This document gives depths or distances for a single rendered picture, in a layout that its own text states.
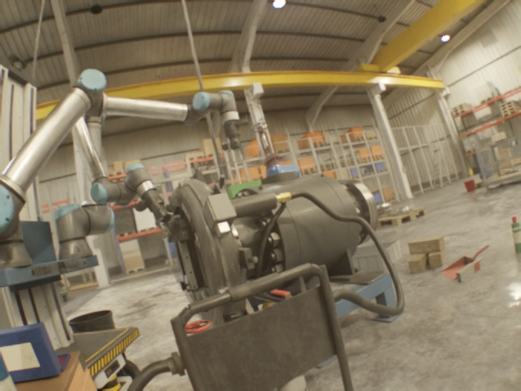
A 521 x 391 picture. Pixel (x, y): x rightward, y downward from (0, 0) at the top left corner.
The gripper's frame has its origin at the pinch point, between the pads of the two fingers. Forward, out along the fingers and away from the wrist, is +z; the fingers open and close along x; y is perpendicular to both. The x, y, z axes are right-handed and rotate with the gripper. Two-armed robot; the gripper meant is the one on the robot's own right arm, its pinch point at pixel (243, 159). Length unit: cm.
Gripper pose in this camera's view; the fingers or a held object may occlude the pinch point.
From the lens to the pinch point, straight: 146.8
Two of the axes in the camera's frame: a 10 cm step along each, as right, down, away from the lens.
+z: 2.2, 9.8, -0.2
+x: -1.3, 0.1, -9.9
